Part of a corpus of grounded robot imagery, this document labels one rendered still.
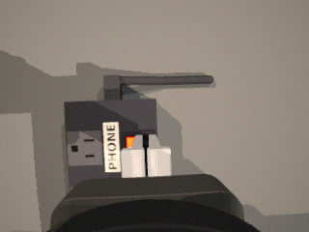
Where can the dark grey power strip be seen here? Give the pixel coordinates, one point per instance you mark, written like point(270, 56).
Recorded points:
point(97, 131)

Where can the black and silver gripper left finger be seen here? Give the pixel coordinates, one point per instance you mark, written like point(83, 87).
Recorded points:
point(134, 160)

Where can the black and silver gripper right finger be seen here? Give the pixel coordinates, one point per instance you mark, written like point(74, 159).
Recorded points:
point(158, 158)

